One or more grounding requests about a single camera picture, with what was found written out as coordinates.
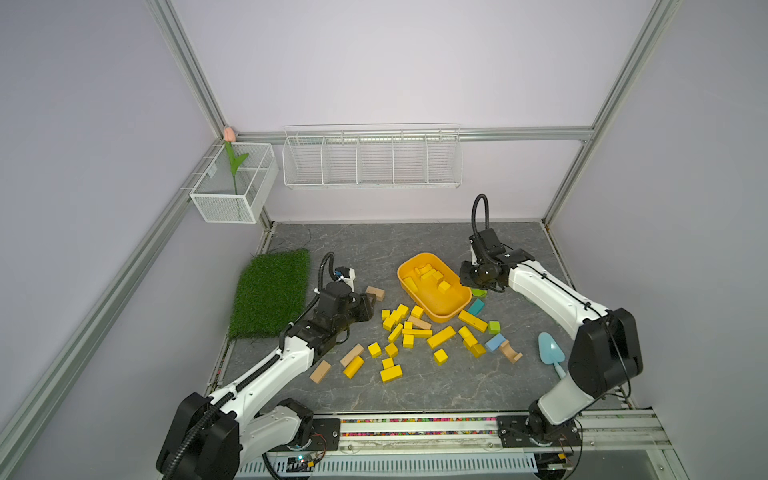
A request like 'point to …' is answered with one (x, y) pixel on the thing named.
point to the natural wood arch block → (510, 352)
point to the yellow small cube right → (440, 357)
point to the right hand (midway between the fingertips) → (464, 275)
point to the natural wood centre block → (420, 323)
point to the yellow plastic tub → (434, 287)
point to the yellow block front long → (354, 367)
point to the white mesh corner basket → (213, 190)
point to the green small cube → (494, 327)
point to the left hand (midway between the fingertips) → (371, 299)
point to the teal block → (476, 307)
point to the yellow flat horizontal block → (417, 332)
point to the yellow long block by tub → (473, 321)
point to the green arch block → (479, 292)
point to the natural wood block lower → (320, 372)
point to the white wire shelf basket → (367, 156)
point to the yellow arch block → (423, 269)
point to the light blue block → (495, 342)
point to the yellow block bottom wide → (390, 370)
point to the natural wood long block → (352, 354)
